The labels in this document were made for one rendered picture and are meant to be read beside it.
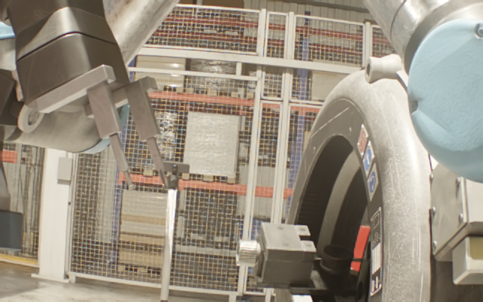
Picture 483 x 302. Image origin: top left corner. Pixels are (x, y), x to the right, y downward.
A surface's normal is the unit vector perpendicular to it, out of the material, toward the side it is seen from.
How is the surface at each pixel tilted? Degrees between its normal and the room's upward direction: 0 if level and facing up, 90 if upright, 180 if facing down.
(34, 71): 96
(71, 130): 144
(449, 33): 94
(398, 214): 77
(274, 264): 115
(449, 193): 90
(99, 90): 96
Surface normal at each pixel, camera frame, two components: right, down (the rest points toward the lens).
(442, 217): -0.99, -0.10
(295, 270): 0.07, 0.32
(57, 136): 0.30, 0.78
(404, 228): -0.70, -0.36
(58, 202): 0.01, -0.11
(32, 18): -0.21, 0.17
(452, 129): -0.73, -0.07
